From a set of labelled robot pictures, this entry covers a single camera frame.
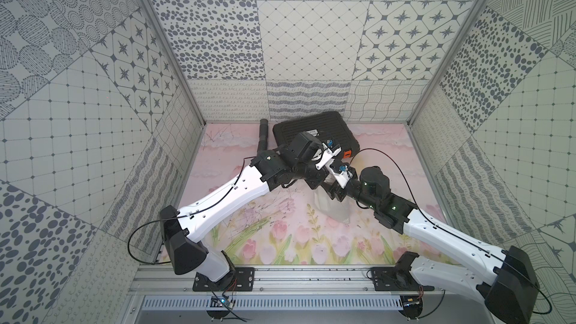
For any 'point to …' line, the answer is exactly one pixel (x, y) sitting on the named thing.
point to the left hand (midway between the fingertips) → (325, 162)
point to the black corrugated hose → (262, 143)
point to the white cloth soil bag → (333, 208)
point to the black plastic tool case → (329, 126)
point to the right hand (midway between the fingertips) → (325, 173)
